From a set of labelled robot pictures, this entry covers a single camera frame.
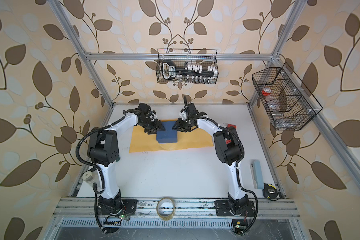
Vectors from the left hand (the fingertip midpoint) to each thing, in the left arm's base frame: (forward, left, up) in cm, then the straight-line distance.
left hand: (163, 128), depth 94 cm
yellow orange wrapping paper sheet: (-4, +16, -9) cm, 19 cm away
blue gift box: (-3, -3, -3) cm, 6 cm away
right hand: (0, -7, -1) cm, 7 cm away
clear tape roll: (-47, -6, -9) cm, 48 cm away
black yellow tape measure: (-33, -59, -6) cm, 68 cm away
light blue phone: (-23, -55, -5) cm, 60 cm away
